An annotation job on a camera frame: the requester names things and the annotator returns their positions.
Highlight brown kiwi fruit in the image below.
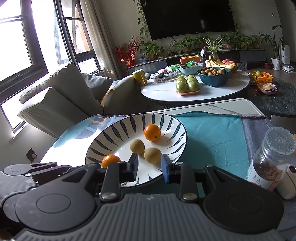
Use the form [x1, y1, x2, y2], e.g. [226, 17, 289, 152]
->
[129, 139, 145, 155]
[144, 148, 162, 165]

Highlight brown kiwi fruit front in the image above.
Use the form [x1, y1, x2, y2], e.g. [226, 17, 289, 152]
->
[144, 148, 162, 165]

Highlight small orange mandarin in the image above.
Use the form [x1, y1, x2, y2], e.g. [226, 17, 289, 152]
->
[144, 124, 161, 142]

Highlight striped white ceramic plate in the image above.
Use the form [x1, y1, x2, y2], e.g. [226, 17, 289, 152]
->
[85, 113, 187, 188]

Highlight teal patterned tablecloth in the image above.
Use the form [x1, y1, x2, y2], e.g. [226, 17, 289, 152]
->
[39, 111, 296, 241]

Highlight white round coffee table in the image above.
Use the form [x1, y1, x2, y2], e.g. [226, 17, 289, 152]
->
[141, 70, 250, 108]

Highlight clear jar with nuts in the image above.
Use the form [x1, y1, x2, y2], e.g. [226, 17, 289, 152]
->
[245, 126, 295, 191]

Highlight beige sofa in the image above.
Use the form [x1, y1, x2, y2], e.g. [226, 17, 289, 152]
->
[18, 62, 147, 138]

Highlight green apples on tray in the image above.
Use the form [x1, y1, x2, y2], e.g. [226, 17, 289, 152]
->
[175, 75, 201, 96]

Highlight grey cushion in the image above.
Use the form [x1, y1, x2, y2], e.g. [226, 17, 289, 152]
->
[81, 73, 113, 103]

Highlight yellow tin can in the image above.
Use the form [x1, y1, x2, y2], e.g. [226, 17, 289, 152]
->
[132, 69, 148, 86]

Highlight glass dish with snacks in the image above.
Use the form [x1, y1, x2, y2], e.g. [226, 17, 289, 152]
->
[150, 70, 180, 83]

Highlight blue bowl of kiwis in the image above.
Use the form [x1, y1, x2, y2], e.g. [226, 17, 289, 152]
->
[197, 67, 232, 87]

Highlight white small round device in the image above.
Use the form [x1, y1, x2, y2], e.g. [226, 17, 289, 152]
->
[276, 164, 296, 200]

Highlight light blue rectangular dish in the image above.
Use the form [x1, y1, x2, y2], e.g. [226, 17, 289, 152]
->
[179, 62, 203, 75]

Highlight grey tv cabinet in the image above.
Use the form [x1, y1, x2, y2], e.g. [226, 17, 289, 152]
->
[126, 48, 266, 75]

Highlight banana bunch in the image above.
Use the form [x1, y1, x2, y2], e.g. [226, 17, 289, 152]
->
[206, 55, 238, 73]

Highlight orange box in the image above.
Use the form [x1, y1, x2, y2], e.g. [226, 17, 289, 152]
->
[179, 55, 200, 65]

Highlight pink snack dish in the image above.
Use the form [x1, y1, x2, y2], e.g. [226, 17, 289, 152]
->
[257, 83, 278, 95]

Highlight red flower decoration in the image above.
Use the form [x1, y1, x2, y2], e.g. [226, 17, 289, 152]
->
[112, 36, 142, 67]

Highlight dark round stone table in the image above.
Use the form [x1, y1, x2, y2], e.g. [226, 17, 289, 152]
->
[247, 78, 295, 118]

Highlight yellow fruit basket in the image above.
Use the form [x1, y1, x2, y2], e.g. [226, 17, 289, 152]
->
[251, 71, 273, 84]

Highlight spider plant in vase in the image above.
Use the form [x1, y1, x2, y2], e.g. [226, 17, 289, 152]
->
[204, 37, 225, 60]

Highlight robot vacuum dock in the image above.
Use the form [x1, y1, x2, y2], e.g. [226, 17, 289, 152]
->
[281, 64, 295, 73]

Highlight white air purifier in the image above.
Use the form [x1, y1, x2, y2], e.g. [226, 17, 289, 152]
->
[280, 45, 290, 64]

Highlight tall plant in white pot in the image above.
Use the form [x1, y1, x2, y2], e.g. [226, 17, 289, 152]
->
[260, 25, 285, 71]

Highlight black wall television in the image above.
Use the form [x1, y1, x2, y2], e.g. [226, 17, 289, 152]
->
[140, 0, 235, 40]

